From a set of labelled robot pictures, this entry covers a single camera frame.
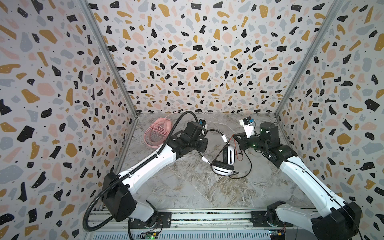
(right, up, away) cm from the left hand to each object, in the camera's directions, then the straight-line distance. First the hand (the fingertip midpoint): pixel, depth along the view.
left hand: (207, 139), depth 76 cm
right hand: (+13, +4, -2) cm, 14 cm away
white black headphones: (+8, -11, -11) cm, 18 cm away
